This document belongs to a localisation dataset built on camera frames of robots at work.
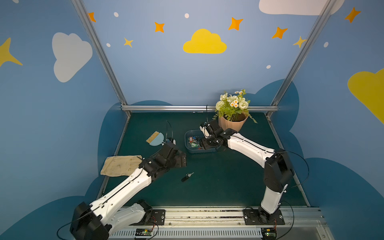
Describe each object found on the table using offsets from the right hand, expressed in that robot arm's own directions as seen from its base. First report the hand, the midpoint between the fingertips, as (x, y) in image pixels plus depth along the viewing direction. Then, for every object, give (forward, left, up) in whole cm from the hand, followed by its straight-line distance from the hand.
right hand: (205, 140), depth 90 cm
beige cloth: (-15, +52, -11) cm, 55 cm away
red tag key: (+8, +10, -11) cm, 17 cm away
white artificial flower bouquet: (+16, -17, +20) cm, 31 cm away
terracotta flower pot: (+12, -20, +5) cm, 24 cm away
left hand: (-13, +14, +4) cm, 19 cm away
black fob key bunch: (-18, +10, -12) cm, 24 cm away
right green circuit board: (-43, -33, -15) cm, 57 cm away
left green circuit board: (-47, +29, -13) cm, 57 cm away
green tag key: (+4, +8, -12) cm, 14 cm away
